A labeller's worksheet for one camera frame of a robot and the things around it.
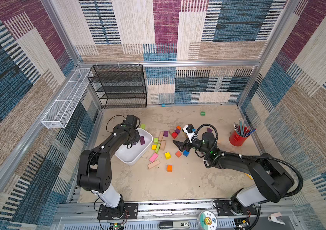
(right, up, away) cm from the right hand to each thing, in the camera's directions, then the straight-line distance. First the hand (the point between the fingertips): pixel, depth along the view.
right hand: (180, 136), depth 85 cm
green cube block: (-15, -5, +11) cm, 19 cm away
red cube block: (-2, -1, +16) cm, 17 cm away
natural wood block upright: (-10, -6, +12) cm, 17 cm away
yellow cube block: (-7, -13, +6) cm, 16 cm away
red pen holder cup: (+38, 0, +5) cm, 38 cm away
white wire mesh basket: (-61, +28, 0) cm, 67 cm away
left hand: (-28, -2, +7) cm, 29 cm away
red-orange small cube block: (0, -12, +8) cm, 15 cm away
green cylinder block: (+21, +14, +29) cm, 39 cm away
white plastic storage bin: (-27, -11, +6) cm, 29 cm away
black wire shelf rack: (-42, +35, +23) cm, 60 cm away
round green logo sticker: (+10, -35, -22) cm, 42 cm away
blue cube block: (+5, -12, +9) cm, 16 cm away
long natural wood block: (-16, -18, +4) cm, 24 cm away
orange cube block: (-6, -20, +2) cm, 21 cm away
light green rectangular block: (-25, +5, +22) cm, 34 cm away
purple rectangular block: (-24, -4, +13) cm, 28 cm away
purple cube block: (-8, 0, +17) cm, 19 cm away
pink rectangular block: (-16, -14, +6) cm, 22 cm away
